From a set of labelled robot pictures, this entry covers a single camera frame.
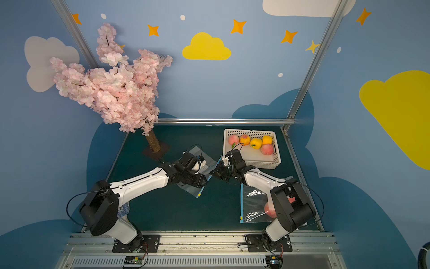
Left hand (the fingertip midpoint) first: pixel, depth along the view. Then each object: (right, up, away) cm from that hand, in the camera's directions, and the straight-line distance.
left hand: (204, 178), depth 85 cm
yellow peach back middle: (+32, +18, +22) cm, 42 cm away
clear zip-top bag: (-5, -7, +1) cm, 9 cm away
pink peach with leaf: (+32, -13, -7) cm, 35 cm away
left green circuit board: (-30, -33, -13) cm, 46 cm away
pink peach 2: (+38, +15, +18) cm, 45 cm away
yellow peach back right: (+39, +21, +23) cm, 50 cm away
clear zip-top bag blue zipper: (+25, -12, -1) cm, 27 cm away
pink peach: (+17, +21, +23) cm, 35 cm away
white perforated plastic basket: (+31, +9, +20) cm, 38 cm away
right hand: (+3, +4, +2) cm, 5 cm away
